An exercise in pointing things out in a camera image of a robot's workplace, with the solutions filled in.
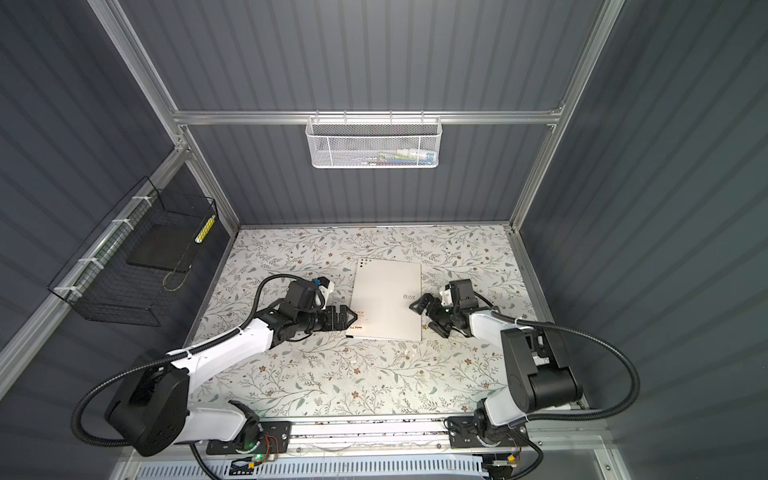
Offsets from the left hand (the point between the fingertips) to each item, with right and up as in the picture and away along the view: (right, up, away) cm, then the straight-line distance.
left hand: (347, 317), depth 86 cm
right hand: (+23, -1, +6) cm, 24 cm away
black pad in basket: (-45, +20, -10) cm, 50 cm away
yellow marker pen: (-39, +25, -4) cm, 46 cm away
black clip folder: (+10, +5, +13) cm, 17 cm away
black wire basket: (-51, +15, -12) cm, 55 cm away
